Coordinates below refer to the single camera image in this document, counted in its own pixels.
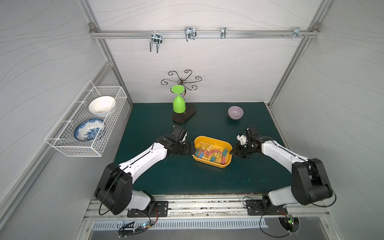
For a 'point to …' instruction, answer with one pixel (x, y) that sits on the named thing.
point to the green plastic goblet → (179, 103)
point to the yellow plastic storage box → (213, 151)
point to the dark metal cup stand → (190, 110)
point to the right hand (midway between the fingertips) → (231, 152)
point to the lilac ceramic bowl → (235, 112)
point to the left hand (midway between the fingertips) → (190, 150)
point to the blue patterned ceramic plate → (90, 130)
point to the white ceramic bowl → (101, 106)
